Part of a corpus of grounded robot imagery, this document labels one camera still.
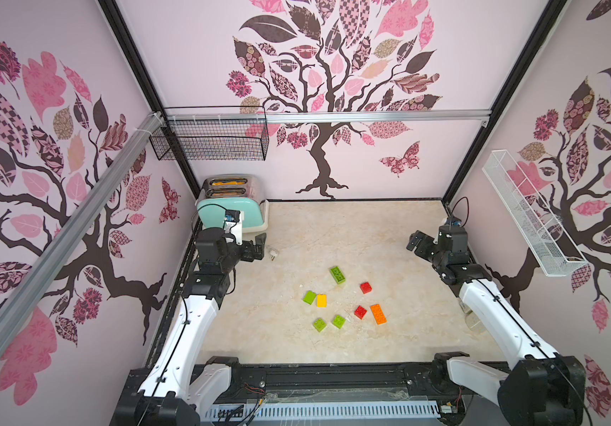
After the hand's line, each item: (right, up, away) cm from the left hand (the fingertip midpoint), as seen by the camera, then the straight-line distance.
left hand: (249, 237), depth 78 cm
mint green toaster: (-17, +16, +23) cm, 33 cm away
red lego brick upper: (+38, -19, +14) cm, 45 cm away
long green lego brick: (+28, -14, +17) cm, 36 cm away
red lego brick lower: (+35, -25, +8) cm, 44 cm away
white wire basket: (+81, +6, -6) cm, 82 cm away
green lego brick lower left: (+22, -29, +6) cm, 36 cm away
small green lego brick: (+18, -22, +13) cm, 31 cm away
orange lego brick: (+41, -26, +8) cm, 49 cm away
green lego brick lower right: (+28, -28, +7) cm, 40 cm away
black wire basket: (-32, +36, +20) cm, 52 cm away
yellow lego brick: (+22, -23, +12) cm, 34 cm away
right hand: (+54, -2, +6) cm, 55 cm away
